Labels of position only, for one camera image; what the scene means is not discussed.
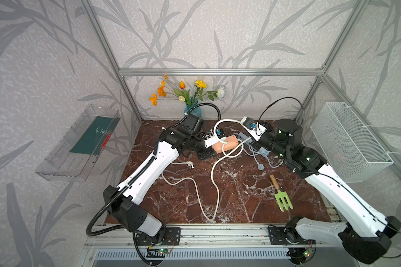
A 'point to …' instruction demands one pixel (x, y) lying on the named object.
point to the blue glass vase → (196, 111)
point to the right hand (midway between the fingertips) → (247, 122)
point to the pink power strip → (232, 141)
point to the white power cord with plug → (194, 183)
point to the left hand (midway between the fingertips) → (214, 148)
